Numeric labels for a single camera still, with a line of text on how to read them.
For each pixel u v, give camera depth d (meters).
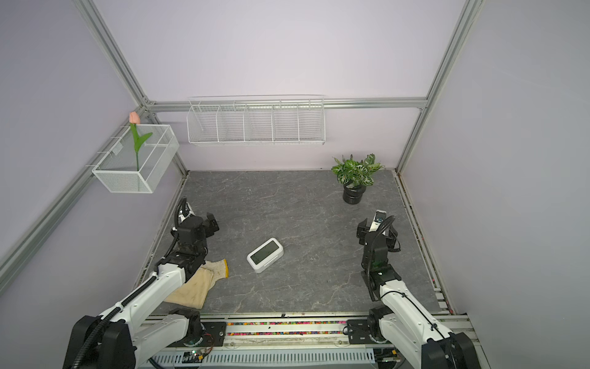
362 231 0.75
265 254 0.87
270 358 1.58
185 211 0.68
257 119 0.99
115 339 0.39
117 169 0.72
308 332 0.75
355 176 0.87
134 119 0.83
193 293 0.82
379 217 0.70
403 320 0.50
